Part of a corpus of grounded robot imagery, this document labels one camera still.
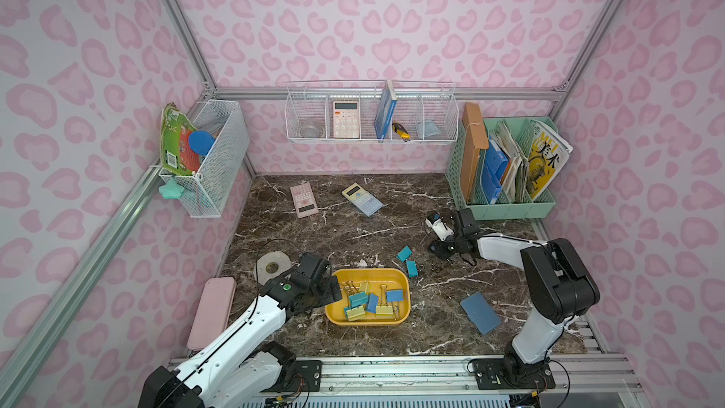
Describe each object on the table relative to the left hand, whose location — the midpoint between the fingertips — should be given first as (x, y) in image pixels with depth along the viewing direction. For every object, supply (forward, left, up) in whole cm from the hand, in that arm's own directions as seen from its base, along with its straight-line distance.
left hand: (328, 288), depth 82 cm
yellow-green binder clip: (-5, -16, -6) cm, 18 cm away
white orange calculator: (+47, -4, +25) cm, 53 cm away
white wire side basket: (+32, +34, +16) cm, 50 cm away
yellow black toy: (+45, -23, +21) cm, 55 cm away
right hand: (+19, -34, -5) cm, 39 cm away
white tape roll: (+11, +21, -6) cm, 24 cm away
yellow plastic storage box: (-1, -13, -4) cm, 13 cm away
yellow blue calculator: (+37, -9, -6) cm, 39 cm away
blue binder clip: (0, -20, -5) cm, 20 cm away
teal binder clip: (-2, -9, -3) cm, 10 cm away
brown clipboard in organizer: (+33, -43, +27) cm, 60 cm away
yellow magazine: (+44, -74, +16) cm, 87 cm away
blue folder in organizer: (+39, -55, +11) cm, 68 cm away
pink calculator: (+38, +14, -5) cm, 40 cm away
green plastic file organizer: (+38, -62, +17) cm, 74 cm away
